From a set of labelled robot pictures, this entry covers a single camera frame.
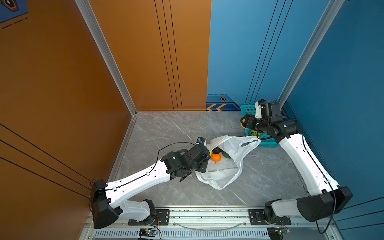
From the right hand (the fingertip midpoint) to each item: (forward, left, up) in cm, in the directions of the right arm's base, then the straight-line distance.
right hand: (245, 120), depth 76 cm
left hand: (-17, +20, -10) cm, 28 cm away
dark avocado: (-3, +13, -25) cm, 28 cm away
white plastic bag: (-18, +12, -25) cm, 33 cm away
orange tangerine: (-8, +14, -24) cm, 29 cm away
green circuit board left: (-45, +48, -30) cm, 72 cm away
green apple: (-12, -1, +4) cm, 12 cm away
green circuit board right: (-44, -15, -29) cm, 55 cm away
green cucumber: (-8, +8, -21) cm, 24 cm away
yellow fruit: (-4, +16, -25) cm, 30 cm away
